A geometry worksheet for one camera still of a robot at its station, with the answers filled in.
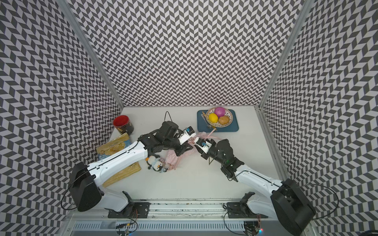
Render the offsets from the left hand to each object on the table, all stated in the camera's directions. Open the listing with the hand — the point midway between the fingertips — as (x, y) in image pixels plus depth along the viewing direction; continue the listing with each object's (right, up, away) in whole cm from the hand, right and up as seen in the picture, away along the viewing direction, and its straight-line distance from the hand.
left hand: (189, 147), depth 77 cm
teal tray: (+8, +9, +31) cm, 33 cm away
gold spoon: (+15, +9, +28) cm, 33 cm away
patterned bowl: (+28, +20, +34) cm, 49 cm away
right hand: (+4, +2, +2) cm, 5 cm away
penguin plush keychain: (-20, -10, +6) cm, 23 cm away
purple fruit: (+21, +20, +31) cm, 43 cm away
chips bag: (-50, -3, +16) cm, 52 cm away
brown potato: (+24, +14, +28) cm, 39 cm away
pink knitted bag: (-9, -8, +2) cm, 12 cm away
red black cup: (-44, +11, +17) cm, 48 cm away
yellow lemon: (+16, +16, +28) cm, 36 cm away
